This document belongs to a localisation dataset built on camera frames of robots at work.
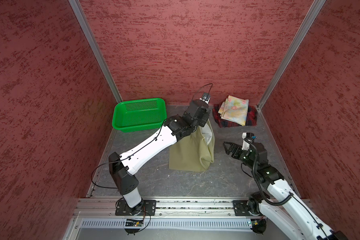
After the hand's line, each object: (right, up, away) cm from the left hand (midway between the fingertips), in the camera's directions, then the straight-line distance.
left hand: (200, 112), depth 73 cm
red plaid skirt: (+41, -4, +34) cm, 53 cm away
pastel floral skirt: (+30, +4, +37) cm, 47 cm away
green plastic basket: (-44, 0, +41) cm, 60 cm away
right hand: (+15, -19, +6) cm, 25 cm away
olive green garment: (-2, -24, +14) cm, 28 cm away
